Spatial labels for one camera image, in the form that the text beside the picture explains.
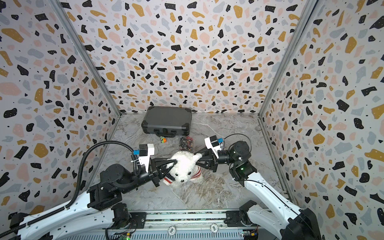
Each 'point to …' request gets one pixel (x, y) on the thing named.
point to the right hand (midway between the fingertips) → (192, 159)
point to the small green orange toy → (163, 139)
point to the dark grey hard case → (167, 121)
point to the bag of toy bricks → (186, 143)
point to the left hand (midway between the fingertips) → (177, 160)
